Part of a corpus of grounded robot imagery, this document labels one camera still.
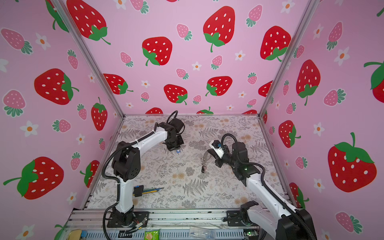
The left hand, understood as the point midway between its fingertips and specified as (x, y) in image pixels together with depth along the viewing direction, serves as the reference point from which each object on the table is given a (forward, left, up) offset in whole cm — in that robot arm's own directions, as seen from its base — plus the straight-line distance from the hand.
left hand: (182, 146), depth 94 cm
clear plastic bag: (-45, -12, -5) cm, 47 cm away
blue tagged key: (-1, +3, -4) cm, 5 cm away
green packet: (-46, +11, -5) cm, 48 cm away
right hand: (-10, -16, +12) cm, 23 cm away
